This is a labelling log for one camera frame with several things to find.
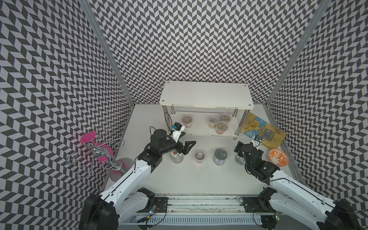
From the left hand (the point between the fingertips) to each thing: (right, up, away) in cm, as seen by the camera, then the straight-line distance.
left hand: (189, 138), depth 76 cm
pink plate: (-49, +2, -7) cm, 50 cm away
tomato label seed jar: (-7, -12, +6) cm, 15 cm away
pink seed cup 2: (+20, +5, +14) cm, 25 cm away
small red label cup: (+6, -12, +9) cm, 16 cm away
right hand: (+33, -6, +7) cm, 34 cm away
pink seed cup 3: (+24, +11, +20) cm, 34 cm away
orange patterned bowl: (+56, -14, +13) cm, 59 cm away
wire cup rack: (-39, -4, -13) cm, 41 cm away
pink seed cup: (-2, +9, +18) cm, 20 cm away
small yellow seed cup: (+15, +8, +18) cm, 25 cm away
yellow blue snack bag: (+57, -2, +21) cm, 61 cm away
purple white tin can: (+18, -11, +7) cm, 22 cm away
